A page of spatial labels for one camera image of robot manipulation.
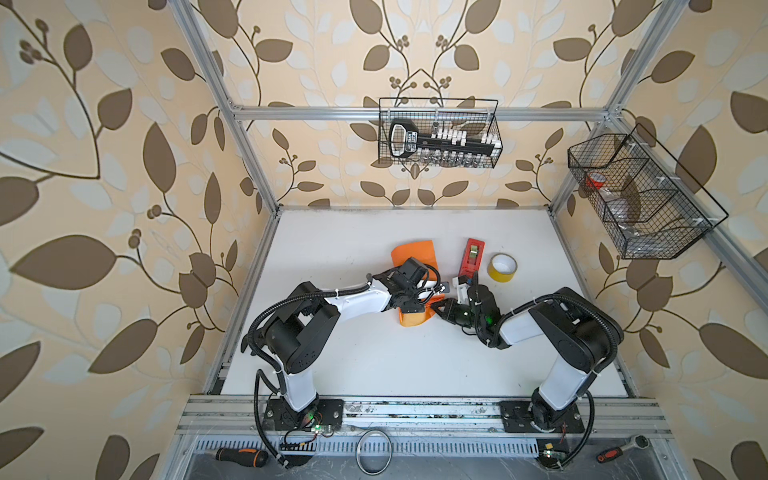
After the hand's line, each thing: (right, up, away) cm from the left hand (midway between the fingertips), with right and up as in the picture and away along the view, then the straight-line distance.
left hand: (420, 281), depth 92 cm
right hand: (+4, -9, 0) cm, 9 cm away
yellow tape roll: (+30, +3, +12) cm, 32 cm away
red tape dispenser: (+18, +6, +7) cm, 20 cm away
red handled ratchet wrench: (+50, -35, -22) cm, 65 cm away
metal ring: (-9, -38, -21) cm, 45 cm away
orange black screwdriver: (-41, -37, -24) cm, 60 cm away
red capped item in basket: (+52, +31, -4) cm, 60 cm away
